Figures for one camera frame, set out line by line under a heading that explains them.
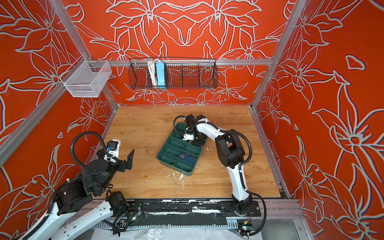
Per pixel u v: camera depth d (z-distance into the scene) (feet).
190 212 2.39
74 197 1.40
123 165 1.87
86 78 3.03
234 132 1.84
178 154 2.81
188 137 2.82
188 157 2.81
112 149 1.72
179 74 3.20
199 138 2.77
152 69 2.90
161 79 2.95
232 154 1.82
